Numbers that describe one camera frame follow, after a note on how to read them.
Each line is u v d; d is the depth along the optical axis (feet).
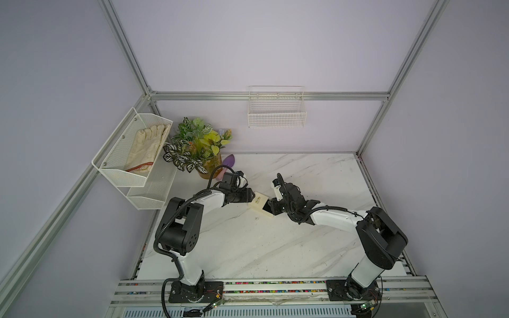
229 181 2.52
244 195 2.82
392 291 2.49
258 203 3.13
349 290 2.14
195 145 3.24
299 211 2.23
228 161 3.83
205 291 2.40
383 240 1.51
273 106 3.14
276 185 2.63
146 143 2.67
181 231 1.59
